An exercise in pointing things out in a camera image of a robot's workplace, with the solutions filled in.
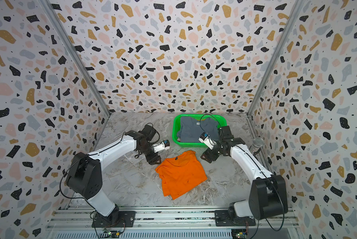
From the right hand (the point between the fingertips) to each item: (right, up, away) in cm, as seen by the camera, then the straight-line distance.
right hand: (207, 152), depth 86 cm
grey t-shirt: (-8, +14, +20) cm, 25 cm away
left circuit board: (-48, -36, -15) cm, 62 cm away
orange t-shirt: (-16, -14, +3) cm, 21 cm away
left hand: (-28, -3, +2) cm, 28 cm away
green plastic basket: (+15, +17, +28) cm, 36 cm away
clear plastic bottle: (+23, +7, -14) cm, 27 cm away
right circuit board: (+14, -37, -14) cm, 42 cm away
